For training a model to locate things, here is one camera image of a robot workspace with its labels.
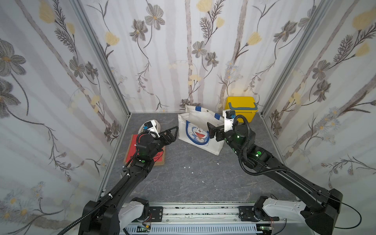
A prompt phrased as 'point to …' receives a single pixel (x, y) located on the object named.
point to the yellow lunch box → (246, 106)
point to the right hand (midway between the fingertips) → (221, 120)
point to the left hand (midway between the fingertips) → (174, 128)
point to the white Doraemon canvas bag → (193, 129)
